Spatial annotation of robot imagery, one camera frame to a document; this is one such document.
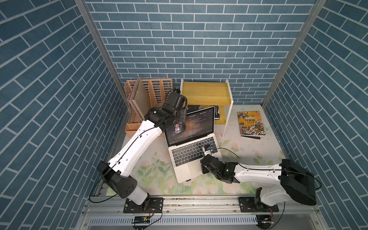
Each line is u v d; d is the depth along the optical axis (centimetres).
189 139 86
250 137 101
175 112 54
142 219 72
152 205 73
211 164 62
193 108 96
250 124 106
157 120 46
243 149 96
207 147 74
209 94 82
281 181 44
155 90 105
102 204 75
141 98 99
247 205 72
